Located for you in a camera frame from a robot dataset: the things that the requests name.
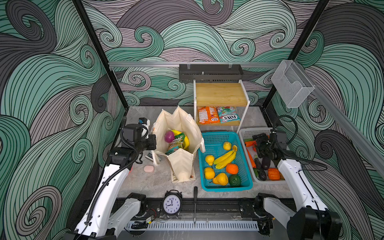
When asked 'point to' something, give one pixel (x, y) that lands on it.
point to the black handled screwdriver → (195, 200)
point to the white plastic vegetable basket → (246, 133)
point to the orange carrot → (251, 143)
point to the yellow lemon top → (227, 146)
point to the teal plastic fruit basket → (224, 166)
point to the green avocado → (234, 180)
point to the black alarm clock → (171, 203)
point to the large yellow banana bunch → (186, 143)
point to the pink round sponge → (148, 168)
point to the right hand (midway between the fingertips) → (253, 139)
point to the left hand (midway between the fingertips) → (155, 136)
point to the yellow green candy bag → (178, 139)
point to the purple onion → (169, 136)
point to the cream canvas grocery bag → (188, 125)
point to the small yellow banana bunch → (223, 160)
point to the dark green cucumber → (262, 173)
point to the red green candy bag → (172, 147)
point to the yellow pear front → (221, 179)
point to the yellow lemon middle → (210, 159)
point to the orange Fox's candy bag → (208, 115)
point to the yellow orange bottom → (209, 173)
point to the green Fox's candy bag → (228, 114)
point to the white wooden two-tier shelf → (220, 104)
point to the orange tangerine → (231, 168)
